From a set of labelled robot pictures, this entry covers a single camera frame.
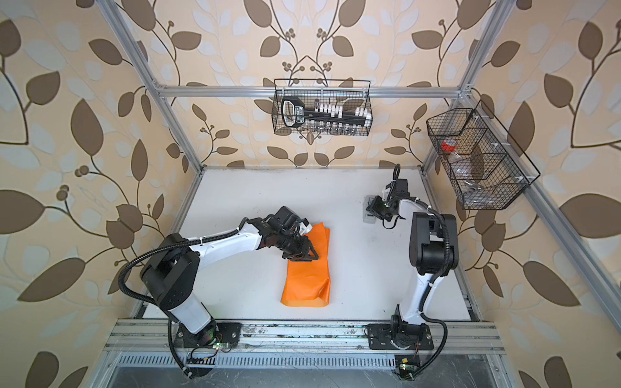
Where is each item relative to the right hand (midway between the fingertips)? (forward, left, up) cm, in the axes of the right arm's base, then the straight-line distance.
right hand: (370, 210), depth 100 cm
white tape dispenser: (-3, +1, -1) cm, 3 cm away
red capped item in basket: (+11, -27, +25) cm, 39 cm away
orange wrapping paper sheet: (-30, +26, +2) cm, 40 cm away
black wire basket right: (-4, -32, +26) cm, 41 cm away
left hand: (-23, +22, +6) cm, 32 cm away
